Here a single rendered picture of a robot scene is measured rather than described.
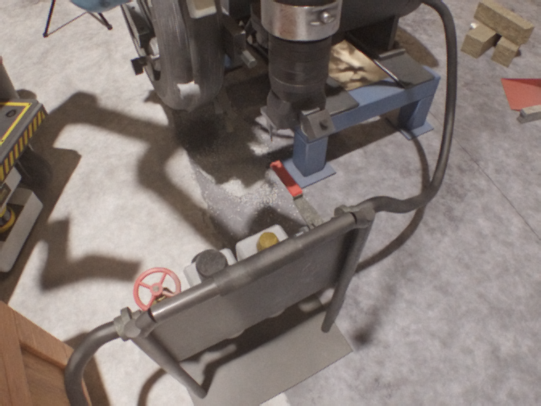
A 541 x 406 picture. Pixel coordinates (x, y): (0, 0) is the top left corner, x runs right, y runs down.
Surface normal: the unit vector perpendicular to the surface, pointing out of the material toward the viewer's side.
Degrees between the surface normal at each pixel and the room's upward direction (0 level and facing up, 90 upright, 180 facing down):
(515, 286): 0
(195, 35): 89
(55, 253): 0
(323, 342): 0
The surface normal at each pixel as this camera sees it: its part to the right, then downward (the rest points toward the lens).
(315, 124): 0.32, 0.04
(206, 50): 0.47, 0.77
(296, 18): -0.11, 0.81
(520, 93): 0.00, -0.58
